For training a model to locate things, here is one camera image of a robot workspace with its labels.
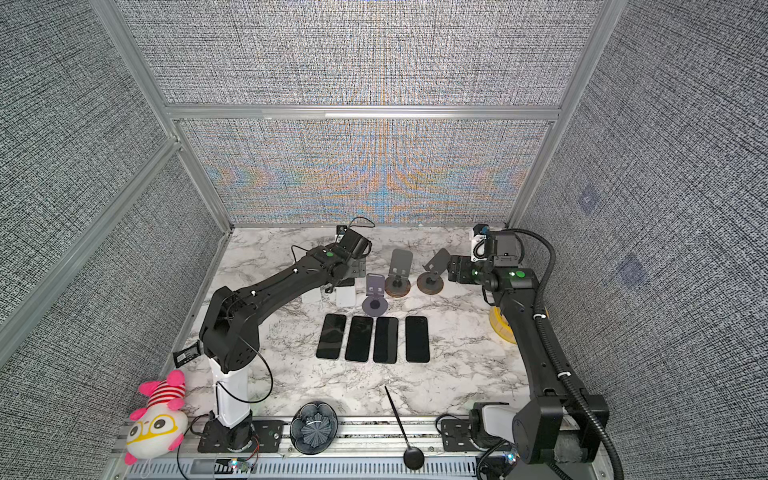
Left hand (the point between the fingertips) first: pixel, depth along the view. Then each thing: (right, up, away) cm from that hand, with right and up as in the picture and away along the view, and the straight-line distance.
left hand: (352, 261), depth 92 cm
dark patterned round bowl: (-8, -41, -17) cm, 45 cm away
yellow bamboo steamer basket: (+44, -19, -4) cm, 48 cm away
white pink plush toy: (-42, -38, -23) cm, 61 cm away
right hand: (+31, +1, -12) cm, 34 cm away
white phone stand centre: (-3, -12, +7) cm, 14 cm away
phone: (+10, -24, -1) cm, 26 cm away
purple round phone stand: (+7, -14, +6) cm, 17 cm away
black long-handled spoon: (+17, -45, -22) cm, 53 cm away
